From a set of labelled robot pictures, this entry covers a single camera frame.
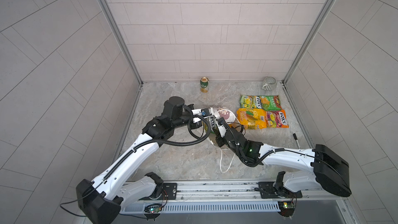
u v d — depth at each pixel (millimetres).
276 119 936
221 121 664
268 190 717
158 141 469
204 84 1049
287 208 687
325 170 402
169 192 707
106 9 779
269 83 1145
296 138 885
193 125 588
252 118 916
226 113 747
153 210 651
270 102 1019
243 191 735
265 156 533
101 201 353
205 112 542
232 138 577
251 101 1019
